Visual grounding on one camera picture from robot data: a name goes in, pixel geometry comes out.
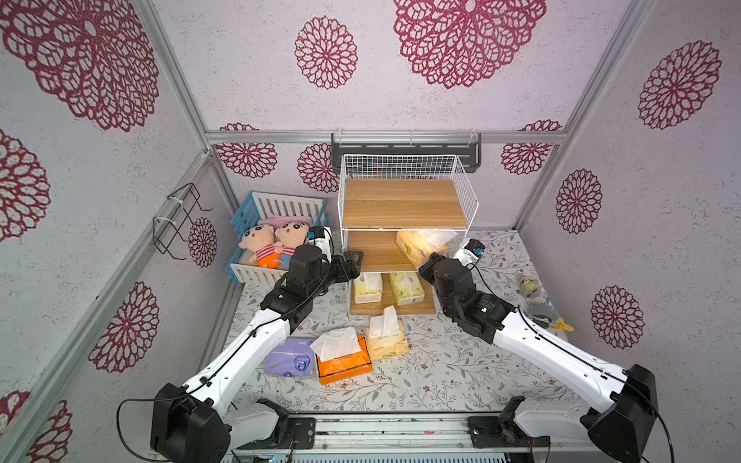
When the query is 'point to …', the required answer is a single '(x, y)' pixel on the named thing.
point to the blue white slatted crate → (257, 207)
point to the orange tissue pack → (340, 354)
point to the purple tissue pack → (292, 357)
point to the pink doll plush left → (260, 240)
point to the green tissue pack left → (368, 287)
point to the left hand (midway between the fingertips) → (352, 256)
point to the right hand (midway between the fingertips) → (434, 256)
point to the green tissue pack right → (407, 287)
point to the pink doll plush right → (290, 231)
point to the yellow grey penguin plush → (530, 286)
